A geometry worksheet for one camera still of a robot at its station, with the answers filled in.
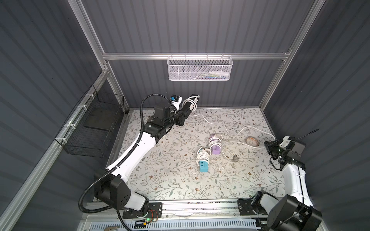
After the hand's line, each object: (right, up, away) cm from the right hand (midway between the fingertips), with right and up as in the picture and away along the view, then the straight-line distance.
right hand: (268, 142), depth 81 cm
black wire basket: (-98, +6, -9) cm, 98 cm away
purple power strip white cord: (-29, -2, +10) cm, 30 cm away
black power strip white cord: (-46, +22, -4) cm, 51 cm away
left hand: (-46, +16, -6) cm, 50 cm away
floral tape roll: (-1, -2, +20) cm, 20 cm away
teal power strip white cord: (-37, -11, +6) cm, 39 cm away
